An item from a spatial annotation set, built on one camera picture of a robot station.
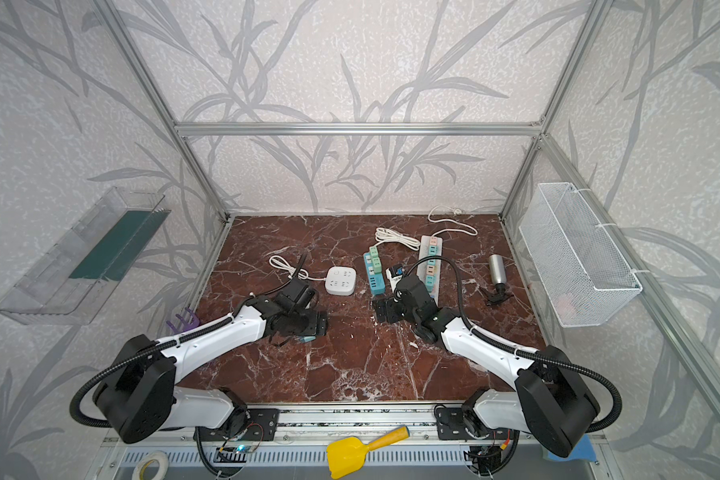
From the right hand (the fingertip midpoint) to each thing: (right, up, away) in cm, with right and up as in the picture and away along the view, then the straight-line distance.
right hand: (387, 289), depth 86 cm
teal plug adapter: (-24, -15, +1) cm, 28 cm away
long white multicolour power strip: (+14, +4, +10) cm, 18 cm away
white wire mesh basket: (+40, +7, -24) cm, 47 cm away
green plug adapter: (-4, +10, +15) cm, 19 cm away
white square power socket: (-15, 0, +13) cm, 20 cm away
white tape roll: (-53, -37, -17) cm, 67 cm away
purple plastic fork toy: (-60, -11, +5) cm, 61 cm away
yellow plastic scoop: (-10, -37, -17) cm, 41 cm away
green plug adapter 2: (-3, +7, +12) cm, 15 cm away
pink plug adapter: (+17, +14, +19) cm, 29 cm away
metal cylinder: (+39, +4, +15) cm, 42 cm away
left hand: (-20, -9, +1) cm, 21 cm away
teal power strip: (-4, +1, +13) cm, 13 cm away
